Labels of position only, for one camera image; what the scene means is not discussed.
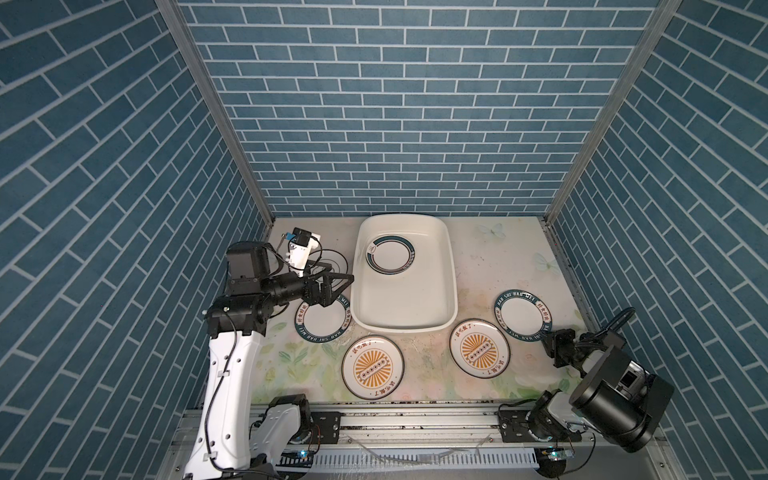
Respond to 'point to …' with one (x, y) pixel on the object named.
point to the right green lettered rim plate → (522, 315)
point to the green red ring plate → (390, 254)
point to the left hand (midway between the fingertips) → (340, 273)
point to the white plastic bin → (421, 300)
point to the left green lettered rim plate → (319, 323)
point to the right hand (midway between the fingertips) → (543, 328)
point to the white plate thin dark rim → (332, 257)
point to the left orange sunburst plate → (373, 367)
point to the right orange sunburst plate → (480, 348)
